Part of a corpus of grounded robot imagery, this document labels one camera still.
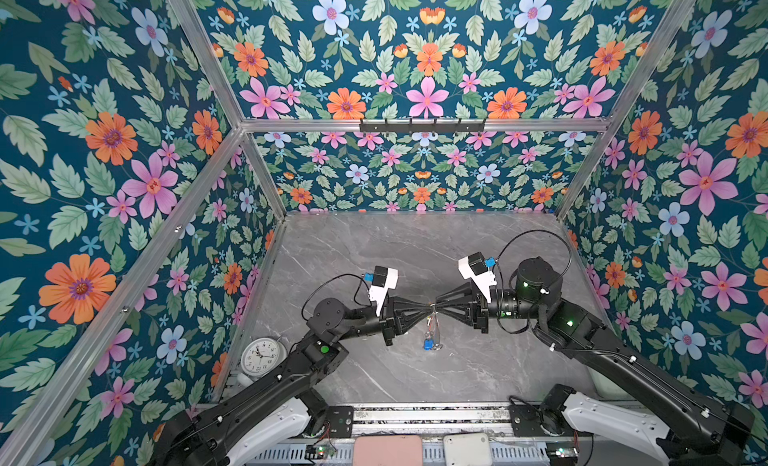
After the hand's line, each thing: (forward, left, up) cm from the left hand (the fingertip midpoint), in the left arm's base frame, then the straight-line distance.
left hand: (431, 313), depth 55 cm
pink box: (-18, +10, -34) cm, 40 cm away
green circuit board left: (-18, +27, -35) cm, 48 cm away
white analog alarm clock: (+4, +45, -31) cm, 54 cm away
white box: (-20, -9, -35) cm, 41 cm away
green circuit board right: (-22, -31, -35) cm, 52 cm away
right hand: (+3, -2, -2) cm, 4 cm away
